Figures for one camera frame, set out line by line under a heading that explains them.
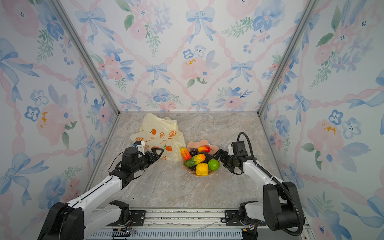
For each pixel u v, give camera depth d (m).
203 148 0.93
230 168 0.76
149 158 0.75
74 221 0.40
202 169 0.80
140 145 0.78
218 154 0.80
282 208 0.42
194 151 0.91
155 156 0.75
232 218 0.72
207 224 0.73
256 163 0.57
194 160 0.82
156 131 0.92
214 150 0.94
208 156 0.88
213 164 0.82
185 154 0.88
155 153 0.75
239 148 0.70
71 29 0.76
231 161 0.75
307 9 0.69
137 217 0.74
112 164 0.93
